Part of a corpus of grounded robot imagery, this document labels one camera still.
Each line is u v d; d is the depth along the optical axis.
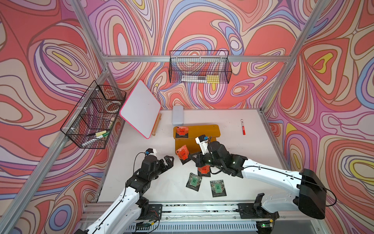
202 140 0.67
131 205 0.53
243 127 1.08
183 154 0.77
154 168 0.65
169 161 0.75
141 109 0.80
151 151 0.75
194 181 0.83
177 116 1.15
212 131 0.89
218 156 0.57
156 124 1.05
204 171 0.87
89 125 0.73
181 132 0.88
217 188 0.81
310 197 0.39
